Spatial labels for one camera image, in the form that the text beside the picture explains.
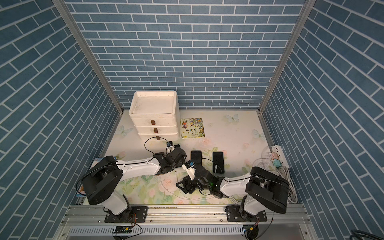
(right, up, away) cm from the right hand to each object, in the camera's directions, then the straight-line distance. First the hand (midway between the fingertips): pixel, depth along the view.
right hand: (180, 183), depth 79 cm
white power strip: (+61, +15, +17) cm, 65 cm away
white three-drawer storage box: (-15, +37, +6) cm, 40 cm away
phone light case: (+22, +9, +14) cm, 28 cm away
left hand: (0, +10, +12) cm, 15 cm away
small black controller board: (-27, -20, -7) cm, 34 cm away
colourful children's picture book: (+5, +29, +30) cm, 42 cm away
